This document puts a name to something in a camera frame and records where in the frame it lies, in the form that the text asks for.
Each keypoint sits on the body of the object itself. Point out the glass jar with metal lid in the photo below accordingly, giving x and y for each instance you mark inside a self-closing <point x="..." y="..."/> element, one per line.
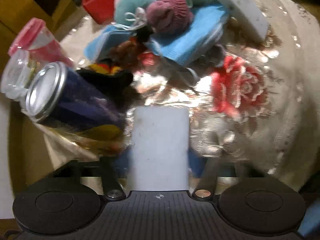
<point x="59" y="96"/>

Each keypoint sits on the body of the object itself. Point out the clear glass jar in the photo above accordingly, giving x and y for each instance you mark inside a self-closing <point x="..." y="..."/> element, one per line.
<point x="18" y="75"/>

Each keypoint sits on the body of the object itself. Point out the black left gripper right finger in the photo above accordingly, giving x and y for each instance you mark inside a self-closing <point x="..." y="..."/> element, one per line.
<point x="206" y="187"/>

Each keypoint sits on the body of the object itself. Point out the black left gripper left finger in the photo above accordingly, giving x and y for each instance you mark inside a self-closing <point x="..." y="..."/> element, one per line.
<point x="111" y="187"/>

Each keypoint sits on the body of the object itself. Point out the striped colourful knitted sock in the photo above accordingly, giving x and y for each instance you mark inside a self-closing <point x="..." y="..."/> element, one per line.
<point x="111" y="80"/>

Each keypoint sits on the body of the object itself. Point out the pink pig plush toy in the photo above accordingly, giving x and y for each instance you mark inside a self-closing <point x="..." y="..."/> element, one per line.
<point x="132" y="2"/>

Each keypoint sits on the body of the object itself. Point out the white sponge block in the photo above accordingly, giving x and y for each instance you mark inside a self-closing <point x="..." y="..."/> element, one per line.
<point x="158" y="157"/>
<point x="250" y="18"/>

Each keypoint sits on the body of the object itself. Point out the blue folded cloth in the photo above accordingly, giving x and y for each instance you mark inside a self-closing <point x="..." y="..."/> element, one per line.
<point x="204" y="32"/>

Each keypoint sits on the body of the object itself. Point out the maroon knitted hat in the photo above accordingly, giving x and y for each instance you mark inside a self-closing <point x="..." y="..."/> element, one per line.
<point x="169" y="16"/>

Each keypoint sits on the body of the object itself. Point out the wooden cabinet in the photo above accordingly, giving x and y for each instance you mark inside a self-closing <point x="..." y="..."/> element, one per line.
<point x="15" y="14"/>

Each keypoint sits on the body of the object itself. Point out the blue face mask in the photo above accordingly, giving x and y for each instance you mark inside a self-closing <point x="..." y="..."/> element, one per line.
<point x="100" y="47"/>

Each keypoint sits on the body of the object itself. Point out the plastic jar with pink lid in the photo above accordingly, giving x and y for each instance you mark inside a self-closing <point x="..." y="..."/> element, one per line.
<point x="41" y="44"/>

